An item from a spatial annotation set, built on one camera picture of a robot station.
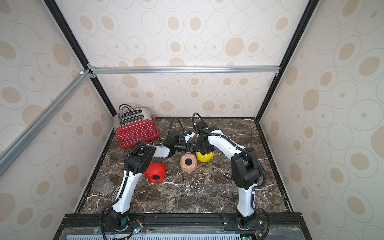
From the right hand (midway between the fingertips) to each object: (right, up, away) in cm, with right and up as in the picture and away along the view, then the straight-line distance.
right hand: (207, 149), depth 92 cm
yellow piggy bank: (-2, -5, -3) cm, 6 cm away
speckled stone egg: (-50, -21, -13) cm, 56 cm away
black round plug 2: (-12, -6, -5) cm, 14 cm away
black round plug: (-30, -14, -9) cm, 34 cm away
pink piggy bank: (-12, -10, -7) cm, 17 cm away
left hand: (-3, 0, +1) cm, 3 cm away
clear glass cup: (-61, -19, -7) cm, 65 cm away
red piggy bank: (-30, -10, -9) cm, 33 cm away
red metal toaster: (-46, +15, 0) cm, 48 cm away
